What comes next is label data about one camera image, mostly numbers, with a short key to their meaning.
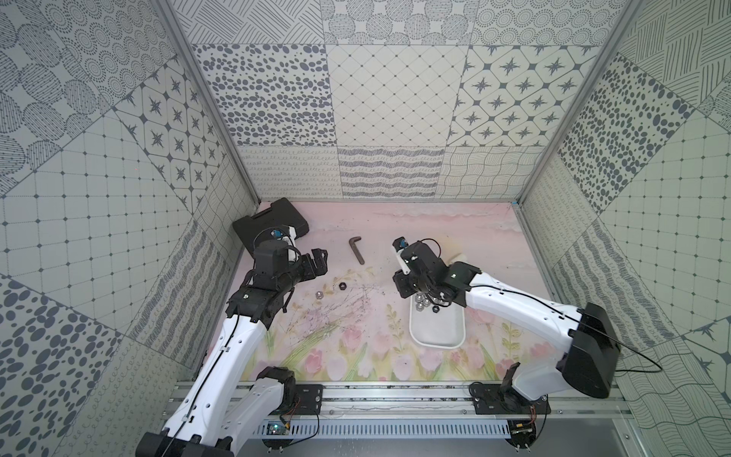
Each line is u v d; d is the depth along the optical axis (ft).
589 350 1.29
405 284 2.30
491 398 2.41
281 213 3.64
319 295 3.05
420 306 2.97
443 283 1.89
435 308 2.97
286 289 2.03
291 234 2.22
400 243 2.33
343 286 3.13
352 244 3.52
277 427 2.35
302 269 2.17
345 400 2.48
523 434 2.39
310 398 2.41
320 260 2.21
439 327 2.92
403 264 2.06
